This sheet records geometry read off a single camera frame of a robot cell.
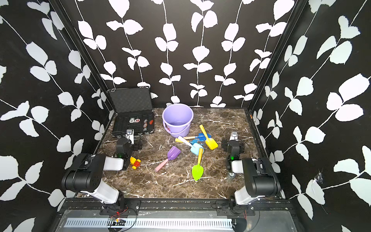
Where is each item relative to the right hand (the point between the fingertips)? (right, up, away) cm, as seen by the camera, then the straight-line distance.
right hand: (232, 136), depth 94 cm
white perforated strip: (-48, -40, -24) cm, 67 cm away
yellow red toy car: (-61, -15, -7) cm, 64 cm away
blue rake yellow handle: (-26, -4, +5) cm, 27 cm away
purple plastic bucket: (-38, +12, +13) cm, 42 cm away
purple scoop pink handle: (-39, -11, -1) cm, 41 cm away
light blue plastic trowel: (-25, -8, +2) cm, 26 cm away
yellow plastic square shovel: (-14, -5, +5) cm, 15 cm away
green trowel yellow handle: (-23, -20, -6) cm, 32 cm away
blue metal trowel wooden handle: (-20, -1, +8) cm, 22 cm away
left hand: (-66, +1, +1) cm, 66 cm away
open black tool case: (-73, +19, +17) cm, 77 cm away
